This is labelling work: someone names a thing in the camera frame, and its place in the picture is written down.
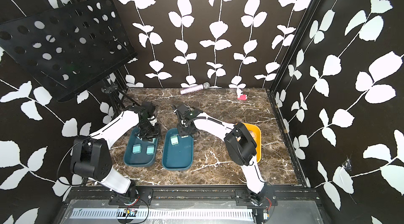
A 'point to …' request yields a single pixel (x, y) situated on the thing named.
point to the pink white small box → (243, 97)
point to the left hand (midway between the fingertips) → (159, 136)
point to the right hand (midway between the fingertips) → (180, 131)
